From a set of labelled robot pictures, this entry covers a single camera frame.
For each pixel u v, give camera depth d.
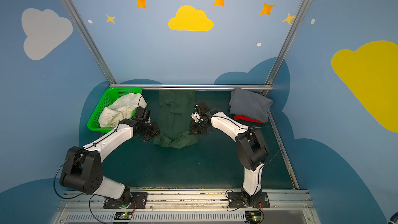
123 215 0.71
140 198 0.75
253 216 0.71
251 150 0.49
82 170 0.43
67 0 0.74
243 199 0.66
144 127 0.74
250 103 1.07
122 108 1.02
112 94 1.11
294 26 0.84
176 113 1.09
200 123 0.77
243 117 1.01
